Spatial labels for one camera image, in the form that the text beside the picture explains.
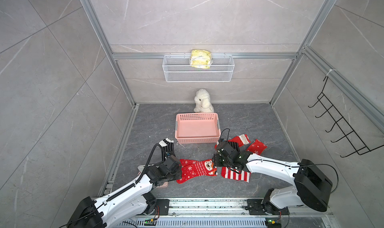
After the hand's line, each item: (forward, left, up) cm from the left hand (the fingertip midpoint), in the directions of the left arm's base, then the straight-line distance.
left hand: (181, 170), depth 82 cm
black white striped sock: (+17, +10, -3) cm, 20 cm away
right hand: (+5, -19, +1) cm, 20 cm away
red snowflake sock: (+13, -47, -2) cm, 49 cm away
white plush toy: (+39, -14, +14) cm, 44 cm away
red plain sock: (+20, -40, -3) cm, 45 cm away
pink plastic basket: (+32, -10, -5) cm, 34 cm away
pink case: (-7, +9, -2) cm, 12 cm away
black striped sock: (+15, -34, -1) cm, 37 cm away
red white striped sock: (-4, -34, -2) cm, 34 cm away
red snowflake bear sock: (+1, -5, -1) cm, 6 cm away
